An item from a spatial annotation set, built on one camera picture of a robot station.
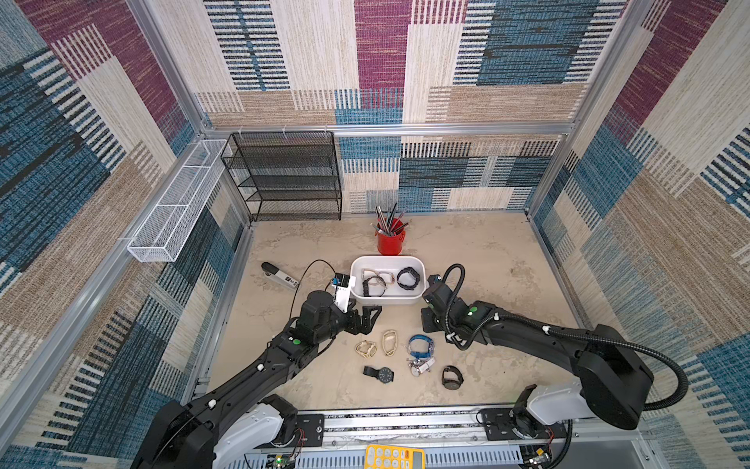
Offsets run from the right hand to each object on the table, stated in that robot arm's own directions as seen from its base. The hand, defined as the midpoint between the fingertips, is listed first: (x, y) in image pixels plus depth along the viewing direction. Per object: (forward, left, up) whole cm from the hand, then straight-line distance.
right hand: (431, 318), depth 87 cm
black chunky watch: (+11, +20, 0) cm, 23 cm away
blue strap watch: (-9, +4, -4) cm, 11 cm away
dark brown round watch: (-17, -4, -3) cm, 18 cm away
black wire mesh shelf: (+50, +49, +14) cm, 72 cm away
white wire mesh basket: (+9, +66, +30) cm, 73 cm away
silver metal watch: (-13, +5, -3) cm, 14 cm away
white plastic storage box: (+16, +12, -3) cm, 21 cm away
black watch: (+18, +5, 0) cm, 18 cm away
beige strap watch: (+17, +11, -2) cm, 20 cm away
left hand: (0, +18, +10) cm, 20 cm away
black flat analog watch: (-14, +14, -4) cm, 21 cm away
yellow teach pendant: (-33, +13, -3) cm, 35 cm away
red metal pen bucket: (+30, +11, -2) cm, 32 cm away
